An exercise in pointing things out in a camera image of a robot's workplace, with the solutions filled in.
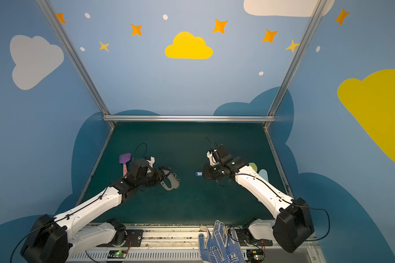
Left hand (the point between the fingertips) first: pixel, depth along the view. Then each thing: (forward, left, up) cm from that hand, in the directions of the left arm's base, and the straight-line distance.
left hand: (171, 174), depth 81 cm
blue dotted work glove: (-30, -24, -12) cm, 40 cm away
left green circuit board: (-32, +22, -14) cm, 41 cm away
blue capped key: (0, -14, +1) cm, 14 cm away
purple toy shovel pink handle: (+16, +33, -12) cm, 39 cm away
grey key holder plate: (+2, 0, -14) cm, 14 cm away
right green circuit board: (-32, -39, -14) cm, 53 cm away
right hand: (0, -16, +2) cm, 16 cm away
